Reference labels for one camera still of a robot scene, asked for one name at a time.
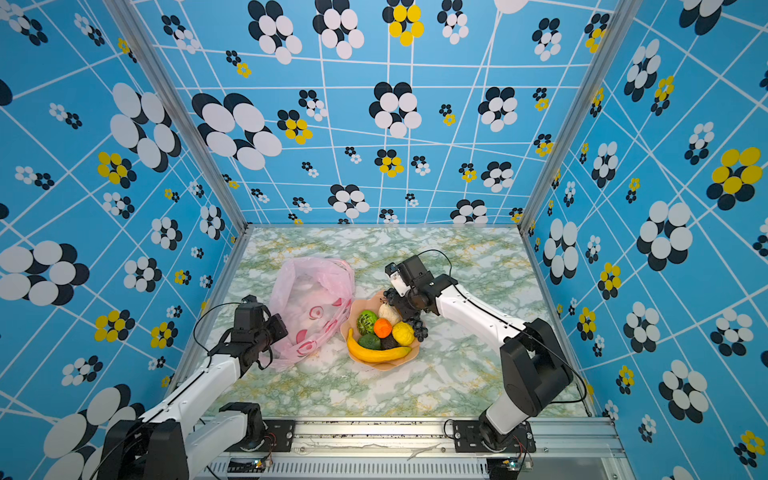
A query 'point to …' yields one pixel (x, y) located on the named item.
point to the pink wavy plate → (372, 303)
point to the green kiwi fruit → (366, 322)
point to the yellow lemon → (403, 333)
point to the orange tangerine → (382, 328)
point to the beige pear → (389, 312)
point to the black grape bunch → (420, 331)
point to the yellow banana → (373, 355)
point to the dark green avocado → (388, 343)
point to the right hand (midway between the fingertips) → (406, 299)
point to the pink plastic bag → (314, 295)
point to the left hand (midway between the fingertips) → (285, 319)
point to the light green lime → (370, 341)
